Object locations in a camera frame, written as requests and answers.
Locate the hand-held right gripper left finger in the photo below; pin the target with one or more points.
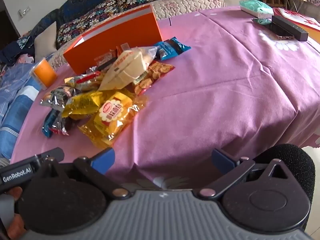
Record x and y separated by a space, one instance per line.
102 159

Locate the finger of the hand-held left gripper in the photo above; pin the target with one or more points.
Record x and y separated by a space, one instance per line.
53 153

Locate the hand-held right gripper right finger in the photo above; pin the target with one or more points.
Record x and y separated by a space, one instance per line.
222 159

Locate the dark red snack packet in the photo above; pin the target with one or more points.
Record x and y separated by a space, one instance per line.
62 125

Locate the small blue snack packet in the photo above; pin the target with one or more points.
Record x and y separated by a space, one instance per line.
48 124

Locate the large yellow biscuit packet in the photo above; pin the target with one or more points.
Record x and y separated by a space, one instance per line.
112 117

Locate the silver dark snack packet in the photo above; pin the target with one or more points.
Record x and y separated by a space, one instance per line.
56 96

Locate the red gold snack packet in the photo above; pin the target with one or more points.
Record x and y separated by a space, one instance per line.
83 79

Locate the cream paper snack bag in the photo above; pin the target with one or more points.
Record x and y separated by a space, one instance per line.
125 68

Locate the clear cracker packet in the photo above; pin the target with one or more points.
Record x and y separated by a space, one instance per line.
153 76

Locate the orange cardboard box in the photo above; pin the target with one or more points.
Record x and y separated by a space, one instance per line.
120 35

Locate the person's left hand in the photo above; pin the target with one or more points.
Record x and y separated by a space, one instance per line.
16 192

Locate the blue striped blanket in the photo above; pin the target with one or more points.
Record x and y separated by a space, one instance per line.
15 105

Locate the pink flower tablecloth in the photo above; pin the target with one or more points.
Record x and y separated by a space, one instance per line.
212 92

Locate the black fuzzy cloth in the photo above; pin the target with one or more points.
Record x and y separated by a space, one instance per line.
290 155

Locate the orange canister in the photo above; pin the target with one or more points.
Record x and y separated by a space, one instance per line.
45 73

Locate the pile of clothes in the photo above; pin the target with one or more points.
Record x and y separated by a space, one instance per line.
15 48

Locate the beige pillow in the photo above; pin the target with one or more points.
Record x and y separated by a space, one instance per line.
46 41

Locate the gold edged phone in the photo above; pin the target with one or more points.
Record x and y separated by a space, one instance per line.
278 31

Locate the long black box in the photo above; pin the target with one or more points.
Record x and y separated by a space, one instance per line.
290 27

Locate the blue patterned back cushion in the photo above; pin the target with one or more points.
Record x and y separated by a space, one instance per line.
85 2

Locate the green tissue pack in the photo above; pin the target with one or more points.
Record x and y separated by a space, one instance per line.
256 8

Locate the red white paper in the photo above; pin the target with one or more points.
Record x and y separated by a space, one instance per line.
300 17

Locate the wall light switch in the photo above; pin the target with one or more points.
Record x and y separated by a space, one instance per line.
24 11

